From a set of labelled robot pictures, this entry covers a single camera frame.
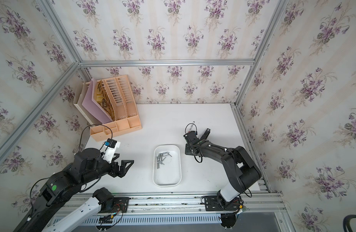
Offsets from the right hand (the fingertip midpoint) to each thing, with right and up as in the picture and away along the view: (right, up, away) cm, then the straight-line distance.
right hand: (191, 149), depth 93 cm
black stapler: (+11, +9, +7) cm, 15 cm away
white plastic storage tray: (-14, -13, -9) cm, 20 cm away
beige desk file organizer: (-59, +37, +18) cm, 72 cm away
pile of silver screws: (-20, -4, -2) cm, 20 cm away
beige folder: (-65, +29, -13) cm, 72 cm away
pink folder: (-61, +29, -8) cm, 68 cm away
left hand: (-31, +2, -28) cm, 42 cm away
